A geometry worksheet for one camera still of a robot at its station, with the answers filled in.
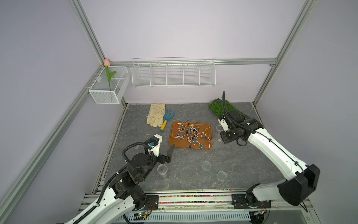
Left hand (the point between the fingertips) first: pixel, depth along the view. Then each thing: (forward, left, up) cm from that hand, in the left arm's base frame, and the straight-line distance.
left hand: (166, 141), depth 68 cm
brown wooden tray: (+13, -8, -27) cm, 31 cm away
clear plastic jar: (-7, +4, -20) cm, 22 cm away
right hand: (+6, -33, -7) cm, 35 cm away
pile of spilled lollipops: (+17, -17, -25) cm, 35 cm away
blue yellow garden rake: (+38, +2, -27) cm, 47 cm away
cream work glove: (+40, +11, -26) cm, 49 cm away
